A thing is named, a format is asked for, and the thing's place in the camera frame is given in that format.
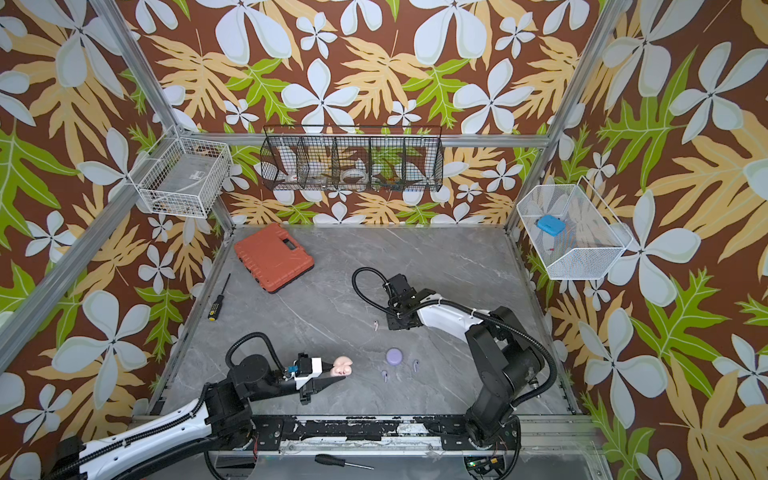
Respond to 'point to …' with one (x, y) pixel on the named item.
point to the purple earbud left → (385, 375)
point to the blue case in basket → (551, 224)
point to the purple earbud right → (415, 365)
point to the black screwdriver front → (325, 459)
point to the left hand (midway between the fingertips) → (343, 366)
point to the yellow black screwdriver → (214, 310)
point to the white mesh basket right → (575, 234)
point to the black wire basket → (353, 158)
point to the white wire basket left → (181, 176)
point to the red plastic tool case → (274, 257)
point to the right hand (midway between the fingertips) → (394, 318)
